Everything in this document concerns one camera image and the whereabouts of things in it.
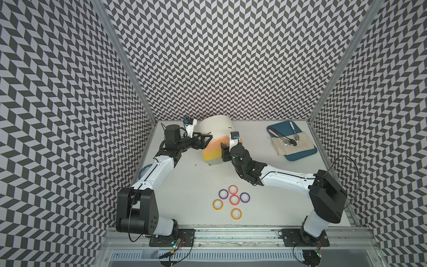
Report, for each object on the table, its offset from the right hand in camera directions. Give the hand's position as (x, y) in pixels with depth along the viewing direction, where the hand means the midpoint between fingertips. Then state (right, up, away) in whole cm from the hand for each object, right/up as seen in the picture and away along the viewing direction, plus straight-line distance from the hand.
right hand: (225, 145), depth 82 cm
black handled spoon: (+44, 0, +25) cm, 51 cm away
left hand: (-10, +4, 0) cm, 11 cm away
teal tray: (+43, +9, +33) cm, 55 cm away
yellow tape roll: (-4, -30, 0) cm, 30 cm away
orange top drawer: (-5, +1, -5) cm, 7 cm away
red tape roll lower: (+3, -29, +1) cm, 29 cm away
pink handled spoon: (+39, 0, +23) cm, 46 cm away
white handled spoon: (+47, +4, +26) cm, 54 cm away
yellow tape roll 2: (+5, -34, -2) cm, 34 cm away
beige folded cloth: (+51, -1, +22) cm, 56 cm away
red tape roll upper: (+2, -25, +4) cm, 25 cm away
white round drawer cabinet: (-3, +9, +3) cm, 10 cm away
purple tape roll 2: (+10, -27, +2) cm, 29 cm away
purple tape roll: (-1, -26, +4) cm, 27 cm away
